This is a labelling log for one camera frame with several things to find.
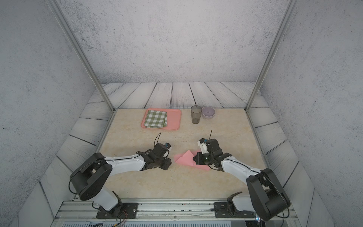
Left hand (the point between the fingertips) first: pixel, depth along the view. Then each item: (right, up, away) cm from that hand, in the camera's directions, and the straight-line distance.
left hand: (171, 163), depth 90 cm
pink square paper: (+10, +4, -2) cm, 11 cm away
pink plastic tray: (0, +28, +26) cm, 38 cm away
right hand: (+14, +4, -4) cm, 15 cm away
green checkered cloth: (-14, +28, +24) cm, 39 cm away
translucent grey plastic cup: (+17, +34, +14) cm, 41 cm away
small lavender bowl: (+27, +34, +26) cm, 50 cm away
